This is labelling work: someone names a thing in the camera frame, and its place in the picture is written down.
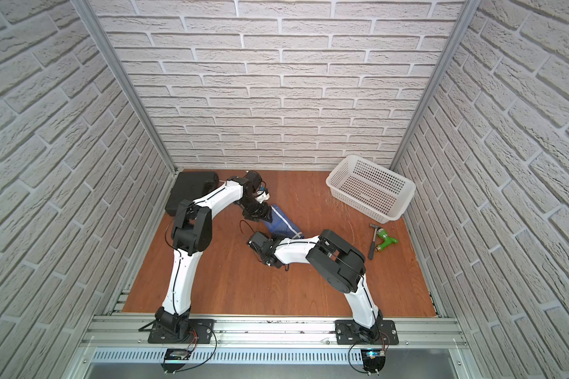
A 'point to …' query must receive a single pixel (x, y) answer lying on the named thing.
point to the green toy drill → (388, 241)
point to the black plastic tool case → (186, 185)
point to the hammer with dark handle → (372, 246)
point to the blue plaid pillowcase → (281, 224)
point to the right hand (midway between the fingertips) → (288, 236)
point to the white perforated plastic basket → (371, 188)
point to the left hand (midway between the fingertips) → (268, 216)
